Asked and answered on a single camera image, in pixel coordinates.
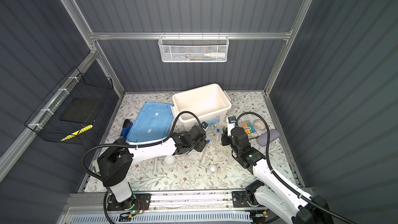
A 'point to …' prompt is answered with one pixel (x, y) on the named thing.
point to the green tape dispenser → (95, 166)
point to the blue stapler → (126, 127)
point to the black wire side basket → (46, 120)
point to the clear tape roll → (259, 125)
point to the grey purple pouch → (262, 139)
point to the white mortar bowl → (169, 160)
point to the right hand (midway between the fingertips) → (227, 129)
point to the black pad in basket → (82, 110)
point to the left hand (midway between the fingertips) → (201, 139)
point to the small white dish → (212, 169)
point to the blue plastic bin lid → (153, 122)
